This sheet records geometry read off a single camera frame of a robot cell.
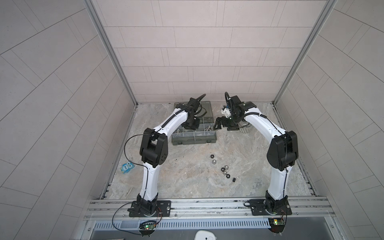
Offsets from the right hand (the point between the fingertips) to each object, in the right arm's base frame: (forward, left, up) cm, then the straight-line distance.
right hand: (220, 127), depth 88 cm
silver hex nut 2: (-19, -2, -12) cm, 23 cm away
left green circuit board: (-45, +38, -9) cm, 59 cm away
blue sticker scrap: (-17, +54, -9) cm, 58 cm away
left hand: (+5, +13, -3) cm, 14 cm away
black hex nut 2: (-20, +1, -13) cm, 24 cm away
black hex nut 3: (-24, -2, -13) cm, 27 cm away
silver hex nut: (-16, +5, -13) cm, 21 cm away
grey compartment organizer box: (+3, +8, -9) cm, 12 cm away
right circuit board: (-47, -20, -14) cm, 53 cm away
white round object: (-49, +13, -10) cm, 51 cm away
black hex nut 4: (-26, -5, -13) cm, 29 cm away
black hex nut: (-12, +6, -12) cm, 18 cm away
